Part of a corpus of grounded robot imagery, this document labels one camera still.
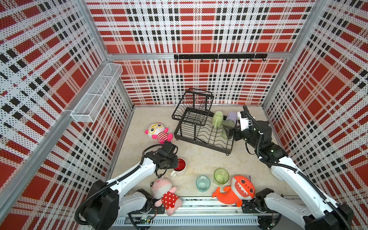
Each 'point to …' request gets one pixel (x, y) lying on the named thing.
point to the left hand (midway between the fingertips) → (177, 163)
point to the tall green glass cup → (224, 132)
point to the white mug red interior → (181, 169)
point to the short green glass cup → (221, 176)
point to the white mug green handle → (217, 119)
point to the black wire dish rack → (196, 124)
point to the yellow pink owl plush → (158, 131)
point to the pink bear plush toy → (161, 189)
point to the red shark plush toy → (242, 188)
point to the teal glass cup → (202, 183)
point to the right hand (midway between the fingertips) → (233, 123)
